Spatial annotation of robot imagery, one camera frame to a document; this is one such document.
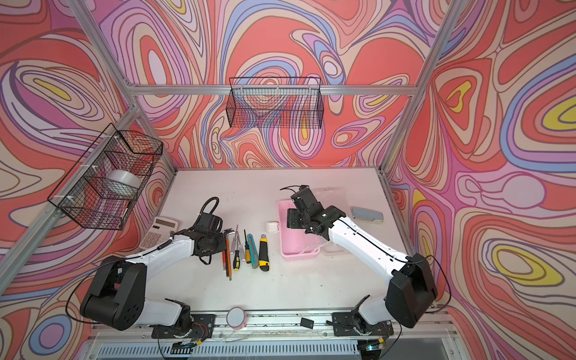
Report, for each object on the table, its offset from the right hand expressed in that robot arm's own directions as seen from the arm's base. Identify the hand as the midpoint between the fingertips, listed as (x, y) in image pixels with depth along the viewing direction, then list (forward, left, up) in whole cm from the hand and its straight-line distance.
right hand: (297, 222), depth 82 cm
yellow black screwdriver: (-9, +24, -13) cm, 29 cm away
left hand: (-1, +30, -13) cm, 33 cm away
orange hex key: (-7, +28, -14) cm, 32 cm away
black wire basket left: (+5, +65, +15) cm, 67 cm away
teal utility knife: (-6, +18, -13) cm, 23 cm away
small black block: (-30, -2, -15) cm, 34 cm away
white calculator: (+4, +58, -11) cm, 59 cm away
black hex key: (-4, +29, -14) cm, 33 cm away
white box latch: (+4, +10, -9) cm, 14 cm away
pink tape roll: (-29, +21, -12) cm, 38 cm away
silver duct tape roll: (+5, +55, +19) cm, 59 cm away
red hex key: (-7, +30, -14) cm, 34 cm away
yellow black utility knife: (-8, +14, -14) cm, 21 cm away
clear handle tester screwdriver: (-6, +22, -14) cm, 27 cm away
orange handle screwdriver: (-6, +20, -13) cm, 25 cm away
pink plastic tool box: (-1, +1, -15) cm, 15 cm away
